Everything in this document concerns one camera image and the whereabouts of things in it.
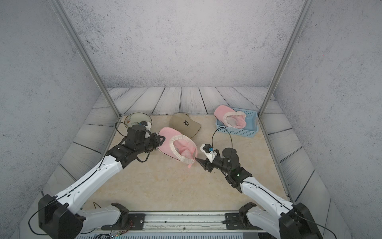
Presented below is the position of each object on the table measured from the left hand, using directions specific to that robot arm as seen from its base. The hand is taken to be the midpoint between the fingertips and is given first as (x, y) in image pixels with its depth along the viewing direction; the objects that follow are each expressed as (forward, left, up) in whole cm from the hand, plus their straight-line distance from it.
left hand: (168, 138), depth 77 cm
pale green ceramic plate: (+24, +25, -9) cm, 36 cm away
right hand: (-6, -16, -6) cm, 18 cm away
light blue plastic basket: (+21, -53, -20) cm, 61 cm away
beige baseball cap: (+26, -5, -18) cm, 32 cm away
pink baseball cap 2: (+33, -40, -19) cm, 55 cm away
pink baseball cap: (+5, -4, -15) cm, 16 cm away
